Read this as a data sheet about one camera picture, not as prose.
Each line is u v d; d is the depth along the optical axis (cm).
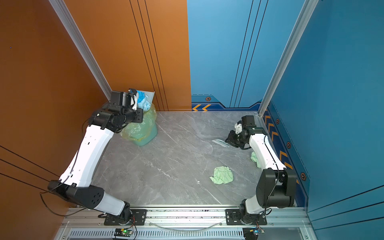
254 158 90
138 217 73
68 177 40
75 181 40
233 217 72
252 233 70
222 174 86
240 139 71
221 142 86
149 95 74
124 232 71
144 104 73
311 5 69
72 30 77
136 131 79
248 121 67
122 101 53
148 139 100
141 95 74
